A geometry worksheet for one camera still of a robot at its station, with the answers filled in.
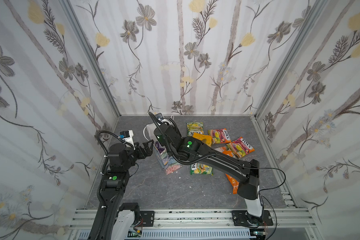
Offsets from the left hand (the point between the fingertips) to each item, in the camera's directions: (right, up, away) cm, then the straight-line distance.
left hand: (144, 138), depth 72 cm
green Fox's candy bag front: (+30, -19, +16) cm, 39 cm away
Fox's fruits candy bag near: (+58, -8, +26) cm, 64 cm away
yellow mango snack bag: (+32, -1, +29) cm, 43 cm away
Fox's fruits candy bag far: (+45, 0, +32) cm, 55 cm away
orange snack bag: (+47, -10, +26) cm, 54 cm away
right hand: (+10, +8, -5) cm, 13 cm away
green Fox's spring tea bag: (+28, +6, +38) cm, 48 cm away
